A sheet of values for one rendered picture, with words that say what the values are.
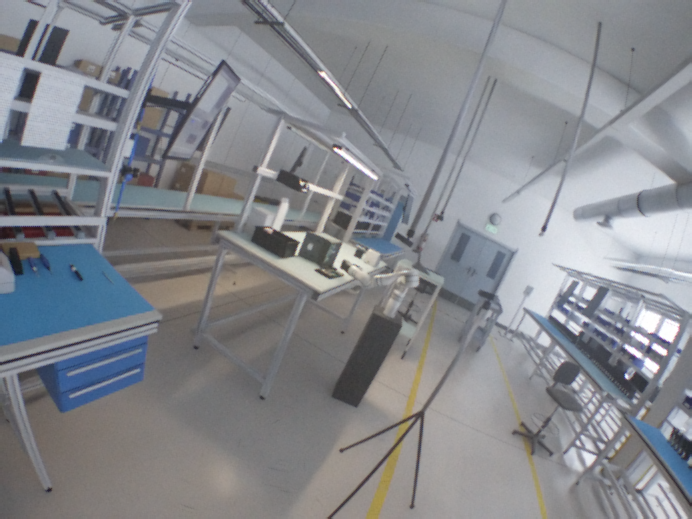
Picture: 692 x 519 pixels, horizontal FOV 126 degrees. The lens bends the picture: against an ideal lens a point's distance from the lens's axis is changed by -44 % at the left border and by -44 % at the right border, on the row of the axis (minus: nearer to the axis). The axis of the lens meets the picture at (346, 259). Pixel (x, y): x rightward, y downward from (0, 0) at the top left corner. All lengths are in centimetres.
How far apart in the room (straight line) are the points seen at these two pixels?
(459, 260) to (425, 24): 676
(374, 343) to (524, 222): 718
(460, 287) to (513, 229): 219
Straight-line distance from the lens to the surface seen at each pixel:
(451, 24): 343
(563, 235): 942
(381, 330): 243
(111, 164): 167
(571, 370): 394
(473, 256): 891
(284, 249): 218
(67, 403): 132
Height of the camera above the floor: 159
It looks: 11 degrees down
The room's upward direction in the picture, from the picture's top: 24 degrees clockwise
